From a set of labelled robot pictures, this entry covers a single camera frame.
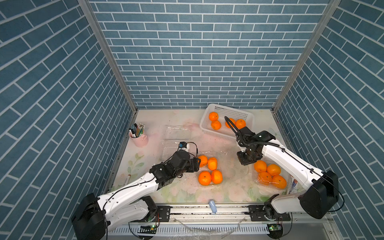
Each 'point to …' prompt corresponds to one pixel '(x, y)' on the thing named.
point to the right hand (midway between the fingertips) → (243, 162)
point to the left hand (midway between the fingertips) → (200, 162)
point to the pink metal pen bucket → (138, 137)
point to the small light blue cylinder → (213, 206)
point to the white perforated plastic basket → (223, 111)
